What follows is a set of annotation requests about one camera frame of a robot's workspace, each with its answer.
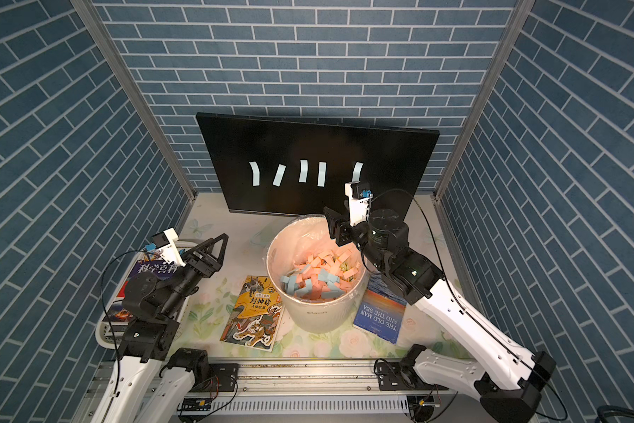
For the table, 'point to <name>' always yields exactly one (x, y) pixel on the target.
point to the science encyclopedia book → (158, 268)
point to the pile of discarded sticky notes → (321, 276)
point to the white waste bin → (299, 238)
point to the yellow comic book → (256, 316)
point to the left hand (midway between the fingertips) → (230, 240)
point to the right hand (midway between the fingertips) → (338, 208)
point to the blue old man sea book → (380, 309)
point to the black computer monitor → (394, 157)
